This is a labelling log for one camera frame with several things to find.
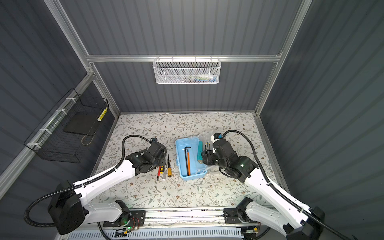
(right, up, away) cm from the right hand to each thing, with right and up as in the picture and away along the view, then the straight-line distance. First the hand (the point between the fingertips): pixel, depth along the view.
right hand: (207, 155), depth 74 cm
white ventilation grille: (+9, -37, -3) cm, 38 cm away
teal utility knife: (-3, 0, +16) cm, 16 cm away
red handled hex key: (-28, -13, +15) cm, 34 cm away
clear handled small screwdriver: (-25, -15, +14) cm, 32 cm away
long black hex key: (-12, -5, +22) cm, 25 cm away
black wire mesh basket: (-69, +11, -1) cm, 70 cm away
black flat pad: (-65, +16, +3) cm, 67 cm away
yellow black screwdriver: (-26, -11, +14) cm, 32 cm away
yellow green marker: (-57, +21, +7) cm, 61 cm away
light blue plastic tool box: (-12, -3, +22) cm, 25 cm away
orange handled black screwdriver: (-22, -12, +16) cm, 29 cm away
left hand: (-25, -3, +9) cm, 26 cm away
